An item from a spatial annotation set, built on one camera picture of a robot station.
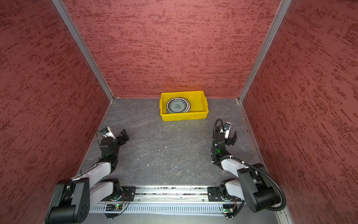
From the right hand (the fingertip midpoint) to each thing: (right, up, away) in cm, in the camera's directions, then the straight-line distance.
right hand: (226, 130), depth 86 cm
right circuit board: (-4, -39, -15) cm, 42 cm away
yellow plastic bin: (-15, +13, +26) cm, 33 cm away
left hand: (-69, -3, +2) cm, 69 cm away
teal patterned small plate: (-32, +17, +22) cm, 42 cm away
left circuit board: (-65, -39, -15) cm, 77 cm away
